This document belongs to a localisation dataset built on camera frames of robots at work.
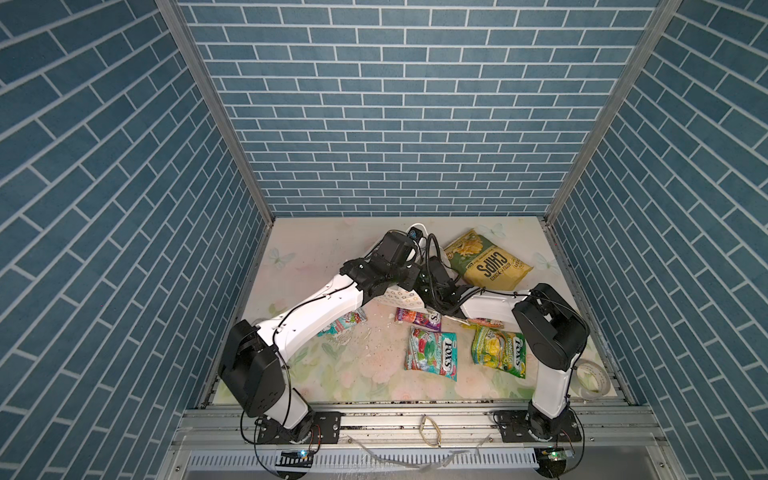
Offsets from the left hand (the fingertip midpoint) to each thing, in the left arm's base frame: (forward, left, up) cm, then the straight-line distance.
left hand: (415, 267), depth 80 cm
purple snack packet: (-6, -5, -19) cm, 21 cm away
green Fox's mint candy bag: (-5, +18, -19) cm, 27 cm away
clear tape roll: (-24, -49, -21) cm, 58 cm away
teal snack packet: (-17, -5, -17) cm, 25 cm away
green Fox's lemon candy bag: (-16, -25, -18) cm, 34 cm away
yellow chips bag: (+11, -25, -14) cm, 30 cm away
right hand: (+4, +3, -15) cm, 16 cm away
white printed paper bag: (-7, +1, -5) cm, 9 cm away
